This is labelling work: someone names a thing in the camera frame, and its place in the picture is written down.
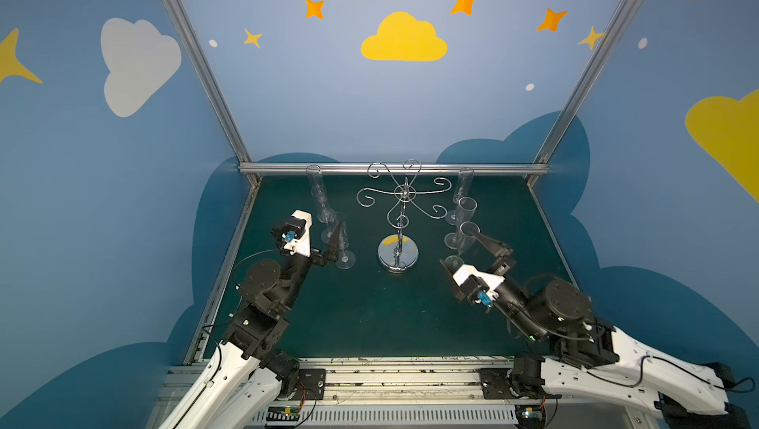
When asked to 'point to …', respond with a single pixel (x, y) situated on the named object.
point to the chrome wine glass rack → (399, 253)
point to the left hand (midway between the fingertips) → (314, 215)
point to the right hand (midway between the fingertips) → (469, 237)
